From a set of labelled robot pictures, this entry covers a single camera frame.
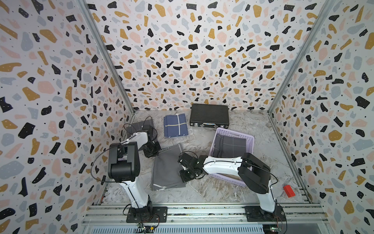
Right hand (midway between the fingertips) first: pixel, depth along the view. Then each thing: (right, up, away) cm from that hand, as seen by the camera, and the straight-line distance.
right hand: (181, 180), depth 85 cm
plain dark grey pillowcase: (-9, +6, +3) cm, 11 cm away
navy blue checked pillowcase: (-8, +32, +28) cm, 43 cm away
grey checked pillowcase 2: (-22, +31, -1) cm, 38 cm away
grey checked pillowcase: (+29, +18, +10) cm, 35 cm away
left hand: (-16, +14, +11) cm, 23 cm away
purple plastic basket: (+45, +22, +15) cm, 52 cm away
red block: (+60, -5, -4) cm, 61 cm away
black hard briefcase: (+19, +39, +28) cm, 52 cm away
